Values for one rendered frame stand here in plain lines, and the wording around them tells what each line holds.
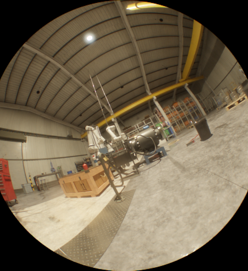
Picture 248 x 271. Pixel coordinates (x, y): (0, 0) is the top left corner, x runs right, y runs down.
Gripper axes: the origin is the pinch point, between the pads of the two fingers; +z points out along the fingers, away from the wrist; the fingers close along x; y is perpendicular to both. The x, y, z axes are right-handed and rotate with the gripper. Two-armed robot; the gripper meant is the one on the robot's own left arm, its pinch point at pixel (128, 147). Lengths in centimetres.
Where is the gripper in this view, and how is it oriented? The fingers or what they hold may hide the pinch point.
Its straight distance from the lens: 172.6
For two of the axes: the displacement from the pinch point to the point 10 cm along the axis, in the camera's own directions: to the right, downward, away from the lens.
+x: 6.9, -4.5, -5.7
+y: -6.0, 0.8, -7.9
